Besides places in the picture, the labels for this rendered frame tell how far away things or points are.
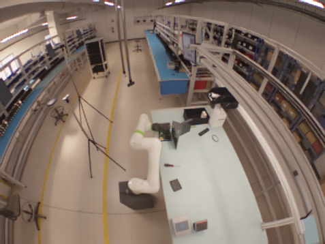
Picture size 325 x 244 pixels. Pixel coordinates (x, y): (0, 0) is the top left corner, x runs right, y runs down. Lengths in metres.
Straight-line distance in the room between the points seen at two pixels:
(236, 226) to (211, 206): 0.33
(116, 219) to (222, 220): 1.59
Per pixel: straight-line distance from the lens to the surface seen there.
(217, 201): 1.34
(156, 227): 2.23
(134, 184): 1.25
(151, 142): 1.11
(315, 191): 0.58
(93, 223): 2.48
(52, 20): 7.09
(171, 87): 2.87
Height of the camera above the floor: 2.23
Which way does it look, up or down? 46 degrees down
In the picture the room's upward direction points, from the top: 1 degrees clockwise
